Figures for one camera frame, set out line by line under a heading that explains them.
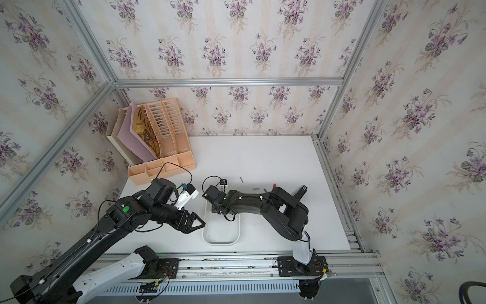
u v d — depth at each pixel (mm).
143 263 613
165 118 1027
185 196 636
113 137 800
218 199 691
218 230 813
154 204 519
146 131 981
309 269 623
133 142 843
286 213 499
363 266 765
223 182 820
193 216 592
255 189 956
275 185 981
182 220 580
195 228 611
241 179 1006
